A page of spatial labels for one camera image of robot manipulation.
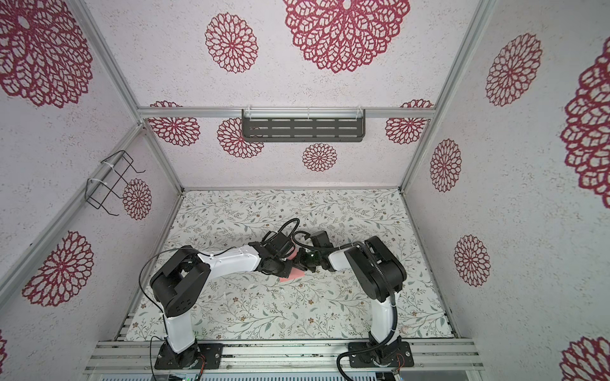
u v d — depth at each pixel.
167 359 0.61
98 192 0.73
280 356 0.75
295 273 0.90
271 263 0.70
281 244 0.75
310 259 0.86
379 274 0.51
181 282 0.49
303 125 0.95
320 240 0.80
